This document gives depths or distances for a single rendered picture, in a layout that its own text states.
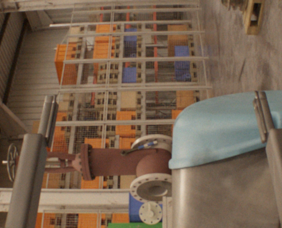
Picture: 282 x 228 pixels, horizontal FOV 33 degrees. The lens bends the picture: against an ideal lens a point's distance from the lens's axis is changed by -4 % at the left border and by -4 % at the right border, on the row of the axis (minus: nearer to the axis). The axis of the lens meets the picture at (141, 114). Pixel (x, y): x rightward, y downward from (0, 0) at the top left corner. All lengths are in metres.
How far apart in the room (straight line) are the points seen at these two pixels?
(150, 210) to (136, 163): 0.55
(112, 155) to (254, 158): 4.55
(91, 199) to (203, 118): 8.36
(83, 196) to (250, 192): 8.42
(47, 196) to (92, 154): 4.06
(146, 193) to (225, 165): 4.53
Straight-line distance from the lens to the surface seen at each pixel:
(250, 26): 5.60
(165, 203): 4.44
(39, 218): 11.71
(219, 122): 0.30
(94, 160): 4.87
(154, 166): 4.74
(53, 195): 8.81
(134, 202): 7.96
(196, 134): 0.31
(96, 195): 8.69
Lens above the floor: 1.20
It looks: 2 degrees up
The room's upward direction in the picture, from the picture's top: 91 degrees counter-clockwise
